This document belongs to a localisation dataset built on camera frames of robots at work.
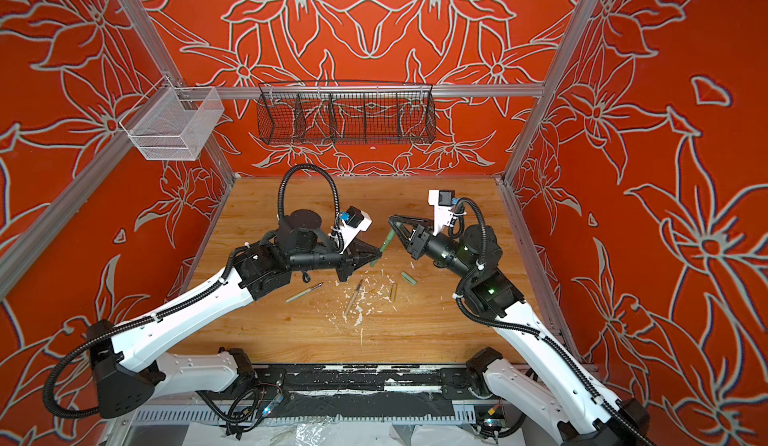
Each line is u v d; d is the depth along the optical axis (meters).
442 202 0.55
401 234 0.61
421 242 0.55
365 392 0.73
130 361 0.39
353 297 0.87
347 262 0.55
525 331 0.45
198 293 0.45
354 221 0.55
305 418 0.70
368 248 0.63
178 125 0.92
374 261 0.63
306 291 0.88
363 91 0.92
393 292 0.88
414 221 0.58
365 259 0.63
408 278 0.92
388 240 0.62
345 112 1.00
